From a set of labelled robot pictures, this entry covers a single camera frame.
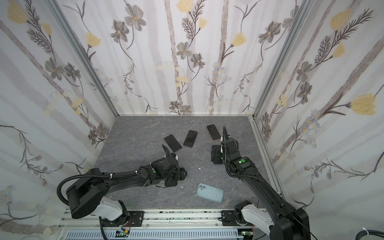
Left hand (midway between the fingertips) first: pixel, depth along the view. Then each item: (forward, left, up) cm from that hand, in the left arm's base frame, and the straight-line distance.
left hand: (181, 171), depth 85 cm
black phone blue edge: (+33, -23, -6) cm, 41 cm away
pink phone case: (+32, -20, -5) cm, 38 cm away
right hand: (+7, -19, +12) cm, 23 cm away
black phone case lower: (-5, +6, -5) cm, 9 cm away
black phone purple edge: (+24, +7, -7) cm, 26 cm away
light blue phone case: (-11, -16, -4) cm, 20 cm away
